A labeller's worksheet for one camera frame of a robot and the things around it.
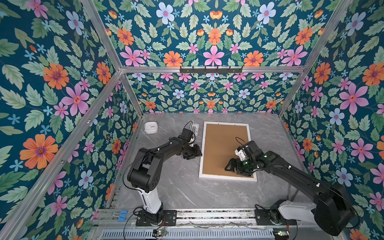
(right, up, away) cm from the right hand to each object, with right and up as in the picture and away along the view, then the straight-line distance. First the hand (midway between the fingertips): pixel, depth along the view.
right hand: (229, 170), depth 79 cm
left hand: (-15, +8, +11) cm, 20 cm away
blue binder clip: (-56, -22, -4) cm, 60 cm away
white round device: (-53, +23, +29) cm, 64 cm away
